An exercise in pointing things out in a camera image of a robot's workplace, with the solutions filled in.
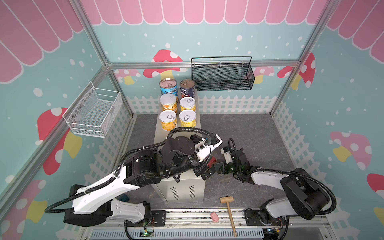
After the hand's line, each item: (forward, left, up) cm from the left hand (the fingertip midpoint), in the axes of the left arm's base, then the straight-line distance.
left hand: (211, 155), depth 53 cm
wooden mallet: (-6, -11, -37) cm, 39 cm away
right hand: (+13, -5, -35) cm, 38 cm away
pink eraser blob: (-14, -4, -38) cm, 41 cm away
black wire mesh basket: (+61, -9, -4) cm, 62 cm away
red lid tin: (+16, -4, -36) cm, 40 cm away
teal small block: (-6, +44, -38) cm, 58 cm away
